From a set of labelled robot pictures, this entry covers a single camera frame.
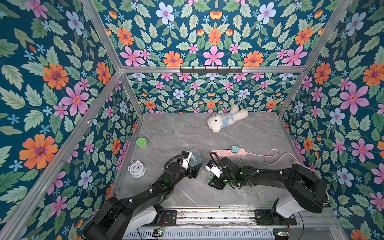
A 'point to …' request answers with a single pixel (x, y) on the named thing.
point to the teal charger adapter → (235, 149)
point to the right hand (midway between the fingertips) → (212, 178)
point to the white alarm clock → (137, 168)
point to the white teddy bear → (217, 121)
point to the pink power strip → (229, 153)
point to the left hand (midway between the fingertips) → (197, 160)
